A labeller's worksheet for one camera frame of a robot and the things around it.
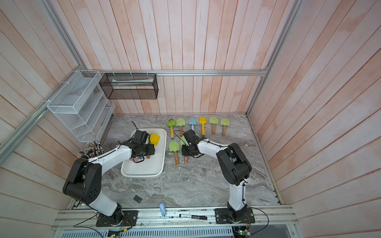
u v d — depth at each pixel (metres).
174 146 1.00
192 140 0.77
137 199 0.80
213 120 1.16
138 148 0.70
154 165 0.88
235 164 0.52
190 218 0.73
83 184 0.45
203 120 1.15
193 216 0.73
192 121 1.14
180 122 1.14
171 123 1.13
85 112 0.79
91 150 0.79
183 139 0.80
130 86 1.04
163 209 0.75
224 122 1.14
